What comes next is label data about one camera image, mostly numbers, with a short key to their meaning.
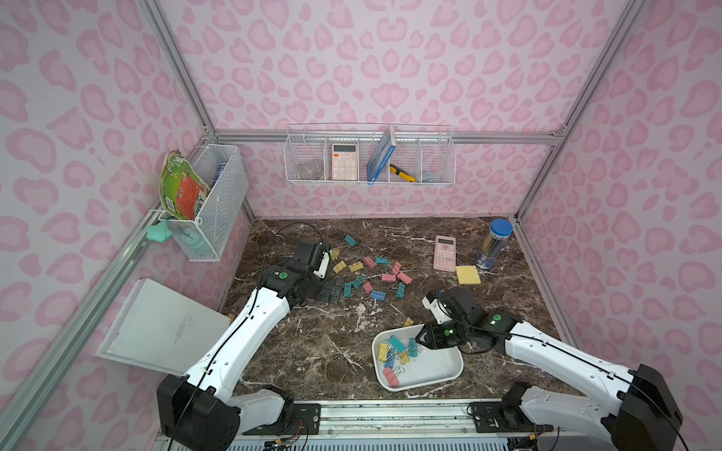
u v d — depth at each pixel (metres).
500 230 0.91
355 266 1.04
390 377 0.78
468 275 1.02
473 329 0.59
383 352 0.82
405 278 1.00
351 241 1.13
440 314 0.71
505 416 0.64
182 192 0.73
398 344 0.83
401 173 0.98
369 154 0.98
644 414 0.38
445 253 1.07
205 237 0.72
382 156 0.88
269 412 0.61
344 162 0.95
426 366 0.82
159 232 0.63
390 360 0.81
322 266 0.65
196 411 0.37
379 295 0.97
